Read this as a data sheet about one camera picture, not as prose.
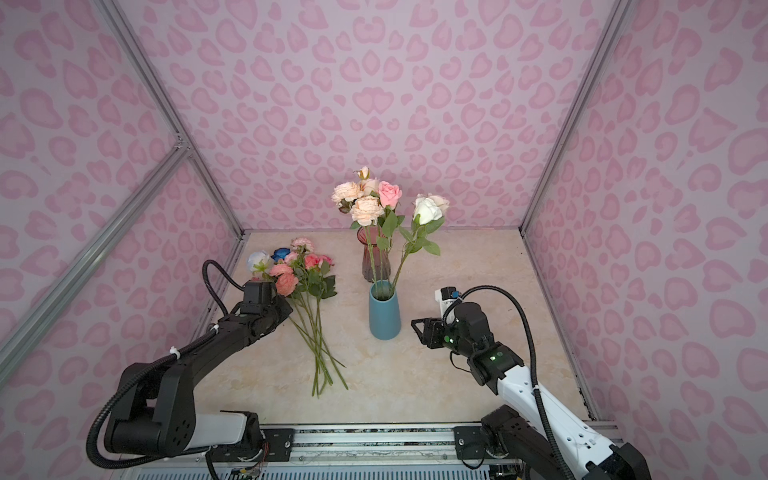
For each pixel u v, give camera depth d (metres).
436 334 0.69
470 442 0.73
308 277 1.02
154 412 0.42
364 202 0.68
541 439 0.56
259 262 0.95
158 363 0.45
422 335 0.72
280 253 1.07
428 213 0.62
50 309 0.55
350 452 0.72
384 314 0.82
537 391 0.50
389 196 0.66
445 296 0.71
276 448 0.73
